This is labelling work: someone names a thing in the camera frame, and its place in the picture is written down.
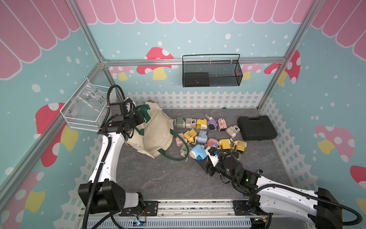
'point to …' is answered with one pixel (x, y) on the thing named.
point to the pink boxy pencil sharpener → (178, 141)
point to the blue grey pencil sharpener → (202, 137)
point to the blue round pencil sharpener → (198, 152)
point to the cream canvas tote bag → (154, 137)
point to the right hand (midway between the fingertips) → (201, 157)
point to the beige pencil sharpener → (190, 123)
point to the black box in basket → (194, 79)
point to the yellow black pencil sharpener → (239, 145)
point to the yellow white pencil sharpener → (224, 144)
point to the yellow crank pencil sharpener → (189, 135)
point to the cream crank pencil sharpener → (232, 130)
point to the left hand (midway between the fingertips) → (144, 117)
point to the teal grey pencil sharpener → (237, 154)
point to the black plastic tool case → (256, 128)
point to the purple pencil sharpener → (212, 124)
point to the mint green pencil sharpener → (183, 150)
